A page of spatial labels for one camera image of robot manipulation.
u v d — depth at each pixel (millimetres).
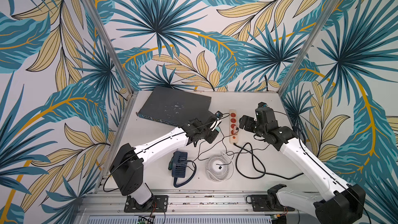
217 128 721
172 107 1063
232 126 1012
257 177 818
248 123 708
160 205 732
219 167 784
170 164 838
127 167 415
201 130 602
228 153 859
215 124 639
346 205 375
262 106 700
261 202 733
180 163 719
